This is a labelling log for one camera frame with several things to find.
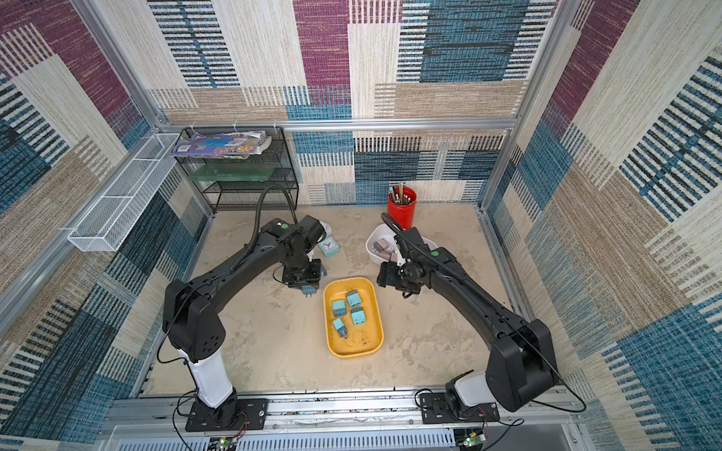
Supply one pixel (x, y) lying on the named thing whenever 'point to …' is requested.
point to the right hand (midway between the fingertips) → (392, 286)
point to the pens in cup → (398, 195)
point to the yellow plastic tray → (364, 341)
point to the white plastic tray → (385, 230)
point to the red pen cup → (401, 206)
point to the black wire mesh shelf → (263, 180)
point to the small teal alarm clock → (329, 246)
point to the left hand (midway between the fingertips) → (317, 286)
